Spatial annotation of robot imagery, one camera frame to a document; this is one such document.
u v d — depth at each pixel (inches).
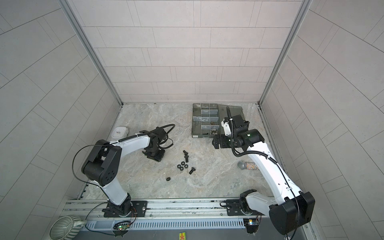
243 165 31.8
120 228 25.3
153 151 29.6
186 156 34.9
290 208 14.2
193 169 32.5
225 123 26.9
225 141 25.8
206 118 40.8
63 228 25.6
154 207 28.5
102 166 18.2
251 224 26.8
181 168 33.2
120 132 37.5
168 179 31.4
